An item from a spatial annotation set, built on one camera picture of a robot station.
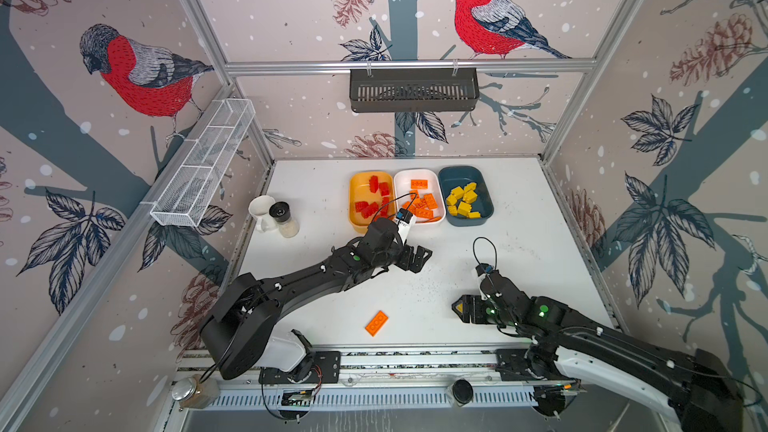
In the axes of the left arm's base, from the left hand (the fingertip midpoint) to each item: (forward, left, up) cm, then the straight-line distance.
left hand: (420, 249), depth 80 cm
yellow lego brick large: (+31, -22, -11) cm, 40 cm away
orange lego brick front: (-15, +12, -14) cm, 24 cm away
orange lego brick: (+33, -3, -12) cm, 36 cm away
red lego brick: (+32, +14, -10) cm, 36 cm away
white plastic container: (+31, -3, -13) cm, 33 cm away
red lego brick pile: (+31, +10, -12) cm, 35 cm away
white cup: (+18, +51, -5) cm, 54 cm away
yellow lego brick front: (-14, -9, -4) cm, 18 cm away
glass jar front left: (-31, +51, -4) cm, 60 cm away
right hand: (-13, -10, -11) cm, 20 cm away
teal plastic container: (+34, -15, -9) cm, 38 cm away
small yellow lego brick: (+22, -18, -12) cm, 31 cm away
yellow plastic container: (+28, +15, -12) cm, 34 cm away
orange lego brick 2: (+20, -4, -12) cm, 24 cm away
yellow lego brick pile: (+27, -21, -12) cm, 37 cm away
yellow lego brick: (+29, -16, -11) cm, 35 cm away
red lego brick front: (+22, +16, -13) cm, 30 cm away
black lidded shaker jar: (+15, +43, -4) cm, 46 cm away
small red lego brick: (+22, +10, -13) cm, 27 cm away
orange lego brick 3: (+24, -6, -11) cm, 27 cm away
